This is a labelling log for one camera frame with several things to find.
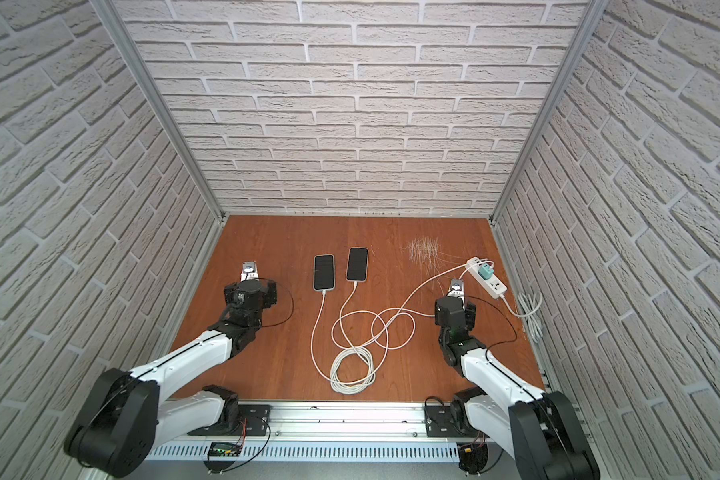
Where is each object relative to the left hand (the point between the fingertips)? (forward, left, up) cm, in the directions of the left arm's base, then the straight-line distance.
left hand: (248, 275), depth 87 cm
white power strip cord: (-4, -90, -12) cm, 91 cm away
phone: (+7, -21, -11) cm, 25 cm away
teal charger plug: (+5, -75, -4) cm, 75 cm away
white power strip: (+2, -78, -8) cm, 78 cm away
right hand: (-5, -61, -3) cm, 61 cm away
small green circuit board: (-41, 0, -15) cm, 44 cm away
